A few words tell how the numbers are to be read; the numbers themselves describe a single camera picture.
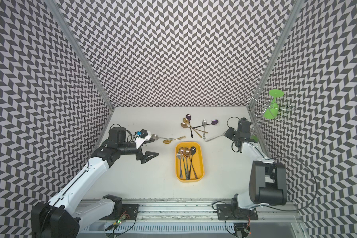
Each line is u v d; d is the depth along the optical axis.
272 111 0.76
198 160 0.92
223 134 1.05
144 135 0.63
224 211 0.75
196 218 0.74
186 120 1.11
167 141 0.98
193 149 0.93
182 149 0.94
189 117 1.12
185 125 1.08
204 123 1.08
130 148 0.65
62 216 0.38
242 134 0.69
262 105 1.05
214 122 1.05
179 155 0.92
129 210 0.73
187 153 0.93
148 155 0.65
